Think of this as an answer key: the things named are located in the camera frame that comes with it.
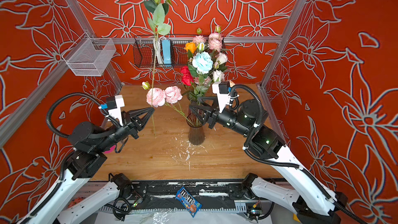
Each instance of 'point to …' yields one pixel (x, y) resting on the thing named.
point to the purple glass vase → (193, 98)
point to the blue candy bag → (192, 205)
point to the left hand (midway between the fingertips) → (153, 109)
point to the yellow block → (295, 218)
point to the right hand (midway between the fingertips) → (194, 100)
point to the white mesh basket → (89, 56)
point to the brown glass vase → (196, 131)
